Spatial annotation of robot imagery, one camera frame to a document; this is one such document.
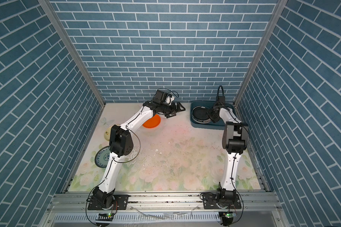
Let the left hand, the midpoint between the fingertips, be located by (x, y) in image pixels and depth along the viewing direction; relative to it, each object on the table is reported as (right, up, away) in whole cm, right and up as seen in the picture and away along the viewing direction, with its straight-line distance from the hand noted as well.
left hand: (184, 112), depth 92 cm
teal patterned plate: (-53, -29, -2) cm, 61 cm away
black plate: (+13, -2, +17) cm, 21 cm away
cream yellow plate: (-56, -15, +9) cm, 59 cm away
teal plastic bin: (+21, -2, -23) cm, 31 cm away
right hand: (+20, -2, +14) cm, 24 cm away
